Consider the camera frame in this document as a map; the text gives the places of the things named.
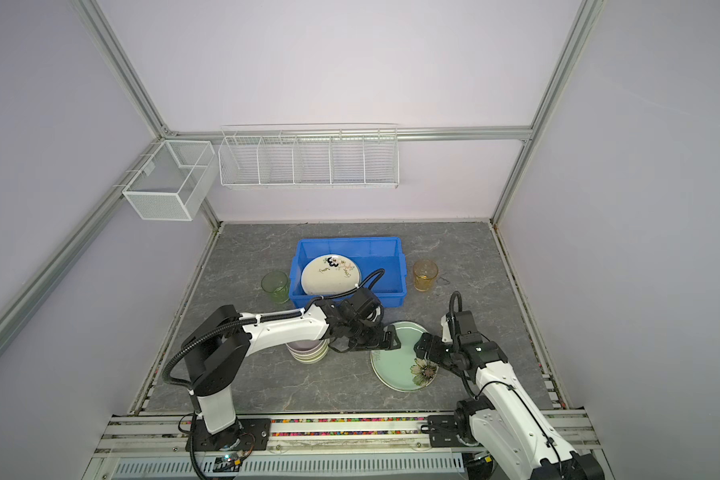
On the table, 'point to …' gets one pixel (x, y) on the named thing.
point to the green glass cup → (277, 283)
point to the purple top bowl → (308, 346)
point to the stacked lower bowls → (311, 357)
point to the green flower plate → (400, 369)
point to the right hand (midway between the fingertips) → (429, 353)
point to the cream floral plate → (329, 274)
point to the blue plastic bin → (371, 254)
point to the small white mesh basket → (167, 183)
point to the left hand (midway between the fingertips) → (388, 352)
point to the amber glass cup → (425, 272)
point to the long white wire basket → (316, 158)
